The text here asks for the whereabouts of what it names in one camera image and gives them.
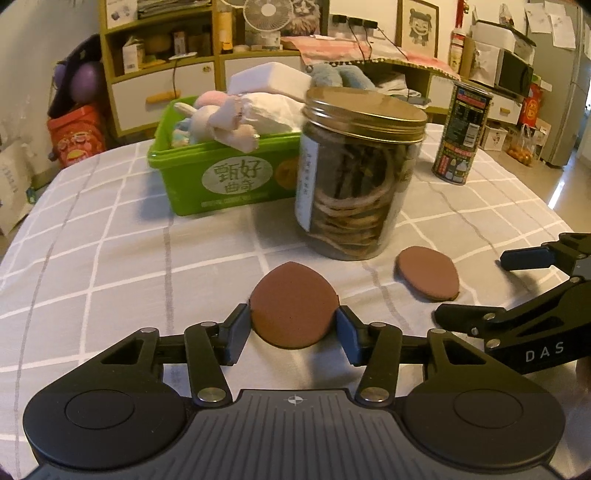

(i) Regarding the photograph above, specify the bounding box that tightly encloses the small white desk fan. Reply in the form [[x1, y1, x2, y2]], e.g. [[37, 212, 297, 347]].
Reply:
[[242, 0, 294, 51]]

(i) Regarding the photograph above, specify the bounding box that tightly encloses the white cloth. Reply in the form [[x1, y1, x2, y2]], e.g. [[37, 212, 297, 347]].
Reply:
[[239, 92, 304, 136]]

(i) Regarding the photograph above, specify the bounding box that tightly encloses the grey fluffy towel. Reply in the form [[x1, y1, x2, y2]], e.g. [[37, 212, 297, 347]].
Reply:
[[307, 63, 376, 91]]

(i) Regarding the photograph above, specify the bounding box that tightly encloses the white sponge block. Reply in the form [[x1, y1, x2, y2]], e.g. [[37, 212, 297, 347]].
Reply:
[[226, 62, 311, 101]]

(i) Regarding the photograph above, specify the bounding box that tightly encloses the grey checked tablecloth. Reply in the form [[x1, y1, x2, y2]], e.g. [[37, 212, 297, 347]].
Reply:
[[1, 125, 567, 477]]

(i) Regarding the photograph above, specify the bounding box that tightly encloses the orange snack bag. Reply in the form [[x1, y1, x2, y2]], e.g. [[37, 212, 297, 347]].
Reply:
[[47, 104, 105, 168]]

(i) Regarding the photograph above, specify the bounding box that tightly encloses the plush doll blue dress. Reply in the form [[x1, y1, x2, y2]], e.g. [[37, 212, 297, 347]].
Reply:
[[173, 100, 240, 148]]

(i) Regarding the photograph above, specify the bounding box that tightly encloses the pink cloth on cabinet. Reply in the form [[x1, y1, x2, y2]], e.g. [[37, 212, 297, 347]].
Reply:
[[280, 36, 461, 80]]

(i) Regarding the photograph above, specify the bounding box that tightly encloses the brown oval pad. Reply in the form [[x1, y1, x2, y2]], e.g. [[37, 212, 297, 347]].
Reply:
[[396, 246, 460, 302], [249, 262, 339, 349]]

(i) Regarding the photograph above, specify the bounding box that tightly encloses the purple ball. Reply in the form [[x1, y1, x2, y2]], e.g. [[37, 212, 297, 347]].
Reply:
[[69, 62, 105, 104]]

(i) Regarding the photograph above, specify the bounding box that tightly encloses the microwave oven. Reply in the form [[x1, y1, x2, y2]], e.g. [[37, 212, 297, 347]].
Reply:
[[469, 42, 533, 97]]

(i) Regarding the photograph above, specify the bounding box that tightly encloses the framed cat picture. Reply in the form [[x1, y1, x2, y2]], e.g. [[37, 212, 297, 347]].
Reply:
[[280, 0, 329, 36]]

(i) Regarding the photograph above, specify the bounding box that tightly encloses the white paper bag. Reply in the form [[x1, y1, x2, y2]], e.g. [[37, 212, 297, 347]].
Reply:
[[0, 141, 37, 236]]

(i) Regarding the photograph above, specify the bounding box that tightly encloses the pink plush toy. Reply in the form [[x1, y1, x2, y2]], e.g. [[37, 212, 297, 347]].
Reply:
[[189, 90, 259, 153]]

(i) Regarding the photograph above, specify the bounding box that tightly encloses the framed cartoon picture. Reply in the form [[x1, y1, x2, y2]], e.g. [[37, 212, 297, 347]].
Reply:
[[397, 0, 440, 57]]

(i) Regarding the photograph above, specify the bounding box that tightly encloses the jar with gold lid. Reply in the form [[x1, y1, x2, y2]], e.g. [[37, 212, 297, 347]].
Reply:
[[294, 87, 428, 261]]

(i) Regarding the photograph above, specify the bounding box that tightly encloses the tall printed can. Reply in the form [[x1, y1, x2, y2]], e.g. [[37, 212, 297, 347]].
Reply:
[[432, 82, 492, 185]]

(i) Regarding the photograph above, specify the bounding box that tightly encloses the wooden shelf cabinet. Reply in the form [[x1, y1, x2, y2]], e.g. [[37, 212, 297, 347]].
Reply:
[[97, 0, 528, 139]]

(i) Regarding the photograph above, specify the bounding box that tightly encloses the green plastic bin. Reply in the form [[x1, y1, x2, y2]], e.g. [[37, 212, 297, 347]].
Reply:
[[147, 101, 301, 216]]

